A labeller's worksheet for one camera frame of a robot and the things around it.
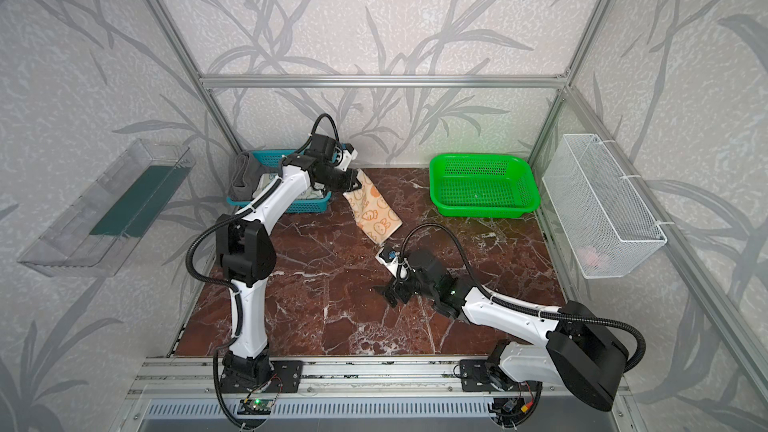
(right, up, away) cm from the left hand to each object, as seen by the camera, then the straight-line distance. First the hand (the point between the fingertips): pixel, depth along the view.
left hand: (363, 175), depth 93 cm
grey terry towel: (-41, +2, +9) cm, 42 cm away
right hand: (+8, -25, -12) cm, 29 cm away
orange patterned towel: (+2, -12, +8) cm, 15 cm away
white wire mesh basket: (+55, -12, -32) cm, 65 cm away
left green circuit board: (-23, -57, -23) cm, 65 cm away
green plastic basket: (+41, -3, +12) cm, 43 cm away
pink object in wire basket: (+59, -21, -21) cm, 66 cm away
